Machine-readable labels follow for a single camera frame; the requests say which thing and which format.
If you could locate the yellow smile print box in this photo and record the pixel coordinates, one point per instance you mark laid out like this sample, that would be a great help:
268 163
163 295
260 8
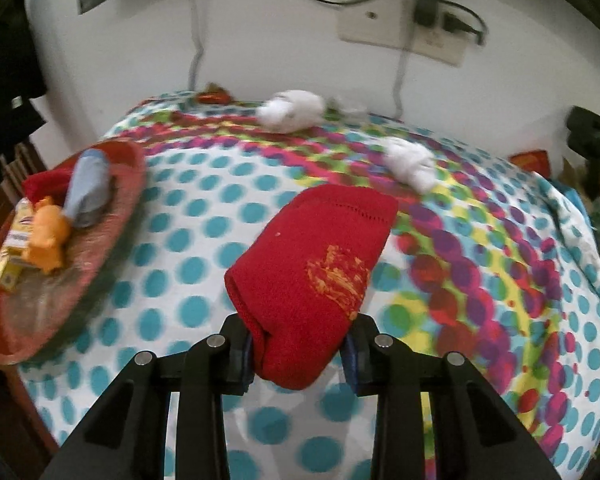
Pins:
17 232

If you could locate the round red tray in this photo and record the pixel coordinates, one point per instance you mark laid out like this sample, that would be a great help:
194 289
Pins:
80 270

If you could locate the polka dot tablecloth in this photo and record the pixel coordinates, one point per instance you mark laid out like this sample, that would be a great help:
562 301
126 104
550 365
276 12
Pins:
205 240

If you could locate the black plug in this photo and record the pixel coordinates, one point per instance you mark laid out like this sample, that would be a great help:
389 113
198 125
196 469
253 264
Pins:
455 22

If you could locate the red packet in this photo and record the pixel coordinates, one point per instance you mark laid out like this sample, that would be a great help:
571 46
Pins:
532 161

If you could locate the black stand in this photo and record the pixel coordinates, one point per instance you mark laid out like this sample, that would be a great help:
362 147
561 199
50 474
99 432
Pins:
585 130

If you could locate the red orange ornament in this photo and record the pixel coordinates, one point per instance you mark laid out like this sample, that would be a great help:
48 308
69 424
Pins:
214 95

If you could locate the beige wall outlet plate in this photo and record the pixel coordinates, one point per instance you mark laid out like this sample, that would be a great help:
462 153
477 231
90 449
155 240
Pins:
375 25

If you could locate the black charger adapter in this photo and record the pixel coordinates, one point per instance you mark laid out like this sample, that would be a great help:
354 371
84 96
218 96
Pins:
426 0

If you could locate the white rolled sock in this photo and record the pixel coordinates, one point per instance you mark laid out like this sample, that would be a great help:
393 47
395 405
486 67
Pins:
290 110
410 160

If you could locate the blue grey sock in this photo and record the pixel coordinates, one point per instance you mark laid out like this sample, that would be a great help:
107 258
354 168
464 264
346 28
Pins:
87 195

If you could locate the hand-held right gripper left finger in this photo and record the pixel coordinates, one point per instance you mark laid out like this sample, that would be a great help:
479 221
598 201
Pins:
237 355

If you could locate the red sock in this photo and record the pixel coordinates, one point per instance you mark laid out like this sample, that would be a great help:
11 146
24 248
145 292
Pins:
45 182
310 270

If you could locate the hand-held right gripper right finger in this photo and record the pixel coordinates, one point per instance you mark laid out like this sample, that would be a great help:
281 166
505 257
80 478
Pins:
352 360

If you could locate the clear plastic wrap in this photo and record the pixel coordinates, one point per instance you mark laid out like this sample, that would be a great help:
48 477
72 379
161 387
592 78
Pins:
350 109

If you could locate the orange rubber toy animal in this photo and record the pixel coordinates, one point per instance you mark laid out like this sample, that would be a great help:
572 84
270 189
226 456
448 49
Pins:
47 240

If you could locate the dark wooden chair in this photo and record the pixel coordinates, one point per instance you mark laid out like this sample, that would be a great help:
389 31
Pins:
17 165

